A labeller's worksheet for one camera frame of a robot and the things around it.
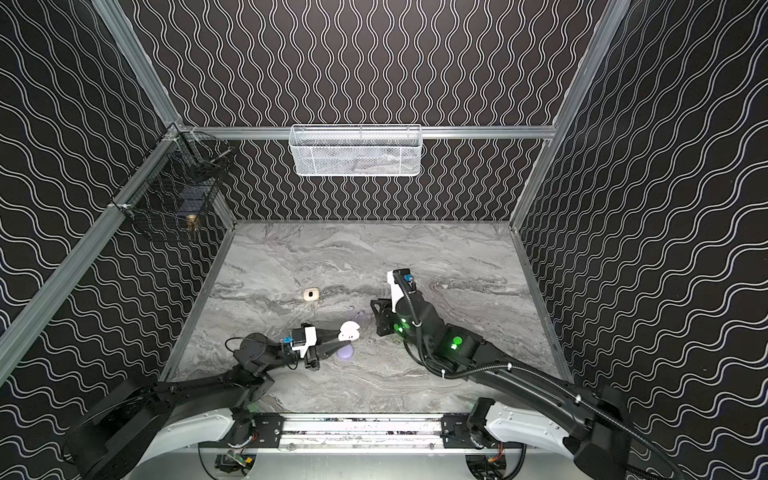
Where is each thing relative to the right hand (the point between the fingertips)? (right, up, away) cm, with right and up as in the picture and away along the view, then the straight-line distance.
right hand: (373, 304), depth 72 cm
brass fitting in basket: (-51, +21, +11) cm, 57 cm away
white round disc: (-5, -6, -4) cm, 9 cm away
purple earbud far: (-9, -6, +24) cm, 26 cm away
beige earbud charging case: (-21, -1, +25) cm, 33 cm away
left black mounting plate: (-26, -32, +3) cm, 41 cm away
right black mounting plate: (+20, -32, +2) cm, 38 cm away
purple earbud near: (-6, -7, +23) cm, 24 cm away
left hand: (-5, -7, -5) cm, 10 cm away
